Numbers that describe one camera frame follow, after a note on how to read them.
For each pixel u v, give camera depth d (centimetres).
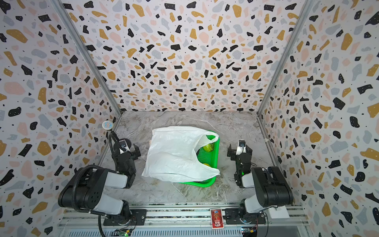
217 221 71
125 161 68
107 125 78
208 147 94
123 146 75
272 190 45
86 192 44
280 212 73
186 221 73
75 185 41
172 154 86
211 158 93
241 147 78
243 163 69
